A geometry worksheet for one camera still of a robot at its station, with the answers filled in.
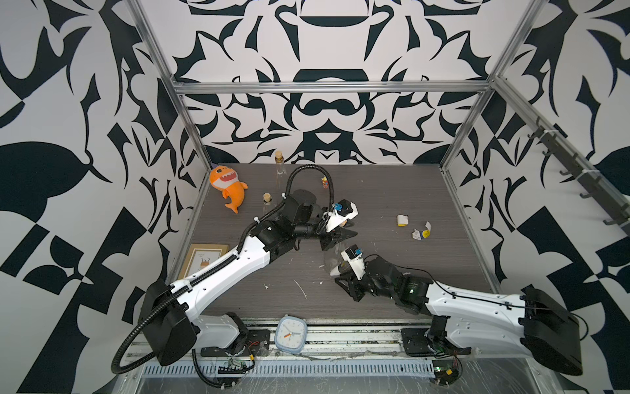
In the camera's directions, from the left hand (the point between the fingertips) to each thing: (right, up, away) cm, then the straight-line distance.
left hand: (351, 222), depth 69 cm
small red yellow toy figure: (-6, +13, +39) cm, 41 cm away
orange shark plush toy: (-48, +14, +35) cm, 61 cm away
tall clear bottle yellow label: (-2, -16, +9) cm, 18 cm away
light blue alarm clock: (-17, -33, +4) cm, 38 cm away
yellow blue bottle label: (+25, -3, +30) cm, 39 cm away
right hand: (-4, -18, +9) cm, 20 cm away
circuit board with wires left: (-32, -39, -2) cm, 50 cm away
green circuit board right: (+27, -43, +2) cm, 51 cm away
